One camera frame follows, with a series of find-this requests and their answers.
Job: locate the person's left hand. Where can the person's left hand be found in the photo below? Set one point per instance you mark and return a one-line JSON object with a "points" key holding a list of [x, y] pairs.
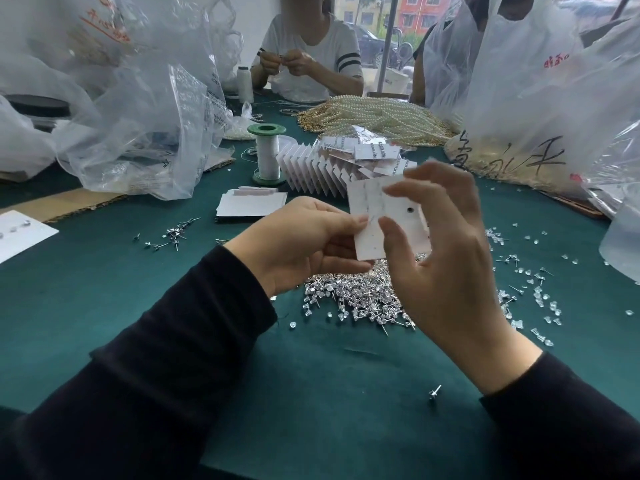
{"points": [[300, 244]]}

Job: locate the person's right hand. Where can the person's right hand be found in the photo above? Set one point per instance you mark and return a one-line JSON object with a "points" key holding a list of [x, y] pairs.
{"points": [[450, 284]]}

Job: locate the stack of white cards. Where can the stack of white cards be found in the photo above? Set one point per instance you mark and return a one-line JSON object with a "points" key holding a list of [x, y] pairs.
{"points": [[250, 204]]}

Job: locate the clear plastic earring backs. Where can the clear plastic earring backs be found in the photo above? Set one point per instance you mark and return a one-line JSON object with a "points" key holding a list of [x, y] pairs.
{"points": [[495, 237]]}

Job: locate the white earring card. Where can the white earring card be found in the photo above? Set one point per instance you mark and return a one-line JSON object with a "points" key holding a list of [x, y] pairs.
{"points": [[367, 247]]}

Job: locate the row of white cards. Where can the row of white cards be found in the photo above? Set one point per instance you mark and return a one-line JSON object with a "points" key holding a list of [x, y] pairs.
{"points": [[310, 169]]}

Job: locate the pile of silver stud earrings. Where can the pile of silver stud earrings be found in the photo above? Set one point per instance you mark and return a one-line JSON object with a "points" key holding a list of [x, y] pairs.
{"points": [[360, 294]]}

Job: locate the single ear stud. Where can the single ear stud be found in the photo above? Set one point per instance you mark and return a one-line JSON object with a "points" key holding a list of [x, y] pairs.
{"points": [[434, 393]]}

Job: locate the small scatter of silver studs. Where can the small scatter of silver studs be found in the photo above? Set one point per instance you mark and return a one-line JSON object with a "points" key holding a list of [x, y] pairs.
{"points": [[172, 233]]}

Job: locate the large white studded card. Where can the large white studded card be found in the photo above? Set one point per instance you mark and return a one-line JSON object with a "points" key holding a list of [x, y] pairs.
{"points": [[20, 239]]}

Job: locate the person's right forearm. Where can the person's right forearm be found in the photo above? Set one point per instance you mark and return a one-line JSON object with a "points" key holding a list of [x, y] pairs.
{"points": [[560, 429]]}

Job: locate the person's left forearm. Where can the person's left forearm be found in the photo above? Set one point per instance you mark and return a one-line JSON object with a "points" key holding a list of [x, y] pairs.
{"points": [[140, 384]]}

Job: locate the green spool of white thread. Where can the green spool of white thread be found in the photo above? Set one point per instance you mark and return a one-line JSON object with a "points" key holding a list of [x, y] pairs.
{"points": [[267, 154]]}

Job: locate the small bag of pearls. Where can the small bag of pearls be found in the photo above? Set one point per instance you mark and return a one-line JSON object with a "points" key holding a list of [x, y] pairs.
{"points": [[240, 130]]}

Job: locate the orange and black tool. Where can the orange and black tool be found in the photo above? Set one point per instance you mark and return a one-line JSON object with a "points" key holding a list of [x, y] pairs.
{"points": [[570, 204]]}

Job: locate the pile of pearl strands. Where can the pile of pearl strands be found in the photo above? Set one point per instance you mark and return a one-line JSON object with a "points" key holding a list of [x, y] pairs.
{"points": [[380, 117]]}

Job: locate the white thread cone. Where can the white thread cone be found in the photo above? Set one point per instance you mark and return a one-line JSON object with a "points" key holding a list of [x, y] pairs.
{"points": [[245, 84]]}

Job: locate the large clear plastic bag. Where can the large clear plastic bag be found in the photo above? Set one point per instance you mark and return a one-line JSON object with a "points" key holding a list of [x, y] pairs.
{"points": [[145, 144]]}

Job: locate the white handwritten plastic bag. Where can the white handwritten plastic bag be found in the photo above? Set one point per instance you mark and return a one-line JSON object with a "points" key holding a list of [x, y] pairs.
{"points": [[525, 94]]}

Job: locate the heap of clear plastic bags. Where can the heap of clear plastic bags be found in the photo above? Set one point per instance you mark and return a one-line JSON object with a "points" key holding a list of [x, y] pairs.
{"points": [[615, 159]]}

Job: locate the dark parked car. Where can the dark parked car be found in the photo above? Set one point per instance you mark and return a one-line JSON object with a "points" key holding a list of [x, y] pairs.
{"points": [[372, 44]]}

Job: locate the brown cardboard sheet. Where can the brown cardboard sheet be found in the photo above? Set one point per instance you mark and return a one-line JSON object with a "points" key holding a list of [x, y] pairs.
{"points": [[60, 204]]}

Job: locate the translucent white plastic bag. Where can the translucent white plastic bag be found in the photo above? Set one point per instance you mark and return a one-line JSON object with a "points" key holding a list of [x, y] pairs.
{"points": [[25, 139]]}

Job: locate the black-lidded jar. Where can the black-lidded jar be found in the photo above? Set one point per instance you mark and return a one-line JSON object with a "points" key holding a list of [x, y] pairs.
{"points": [[37, 104]]}

